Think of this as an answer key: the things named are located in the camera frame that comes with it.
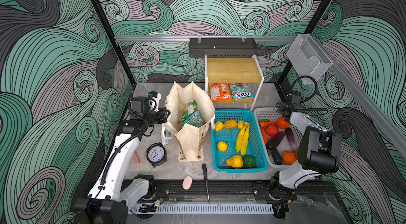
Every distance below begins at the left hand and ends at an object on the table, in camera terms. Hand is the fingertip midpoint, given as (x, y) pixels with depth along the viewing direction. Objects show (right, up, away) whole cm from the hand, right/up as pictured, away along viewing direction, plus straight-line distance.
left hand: (170, 111), depth 75 cm
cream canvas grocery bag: (+10, -14, 0) cm, 17 cm away
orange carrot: (+52, -10, +17) cm, 55 cm away
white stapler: (-4, -19, +12) cm, 23 cm away
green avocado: (+39, -26, +2) cm, 47 cm away
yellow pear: (+32, -25, +1) cm, 41 cm away
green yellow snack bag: (+8, 0, +16) cm, 18 cm away
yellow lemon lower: (+27, -20, +8) cm, 35 cm away
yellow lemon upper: (+26, -11, +17) cm, 33 cm away
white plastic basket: (+59, -3, +19) cm, 62 cm away
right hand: (+68, 0, +17) cm, 70 cm away
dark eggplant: (+53, -19, +7) cm, 57 cm away
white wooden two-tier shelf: (+31, +16, +2) cm, 35 cm away
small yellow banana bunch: (+39, -17, +13) cm, 45 cm away
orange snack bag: (+28, +10, +17) cm, 34 cm away
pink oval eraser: (+8, -35, -1) cm, 36 cm away
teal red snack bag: (+12, -6, +10) cm, 16 cm away
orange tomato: (+63, -9, +15) cm, 65 cm away
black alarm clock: (-9, -24, +8) cm, 27 cm away
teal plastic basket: (+44, -21, +9) cm, 50 cm away
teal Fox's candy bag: (+39, +10, +15) cm, 43 cm away
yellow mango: (+33, -9, +17) cm, 38 cm away
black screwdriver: (+17, -34, +1) cm, 38 cm away
